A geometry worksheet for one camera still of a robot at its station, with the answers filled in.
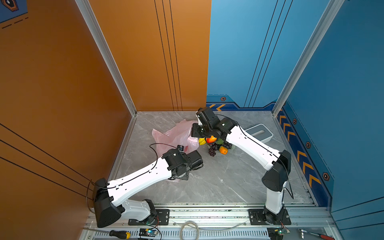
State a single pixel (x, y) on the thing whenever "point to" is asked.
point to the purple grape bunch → (215, 147)
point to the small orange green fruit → (223, 150)
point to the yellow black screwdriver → (115, 233)
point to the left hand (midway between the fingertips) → (178, 171)
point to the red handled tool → (322, 236)
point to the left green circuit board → (148, 232)
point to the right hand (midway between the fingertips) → (189, 132)
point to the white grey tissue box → (261, 132)
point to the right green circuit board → (277, 233)
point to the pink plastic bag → (180, 135)
